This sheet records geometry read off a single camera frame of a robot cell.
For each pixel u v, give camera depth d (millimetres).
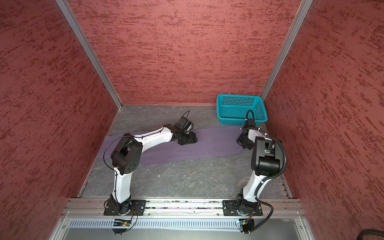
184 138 816
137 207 746
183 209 757
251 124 811
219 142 981
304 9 720
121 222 723
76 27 776
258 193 587
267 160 514
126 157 519
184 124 767
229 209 735
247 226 710
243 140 838
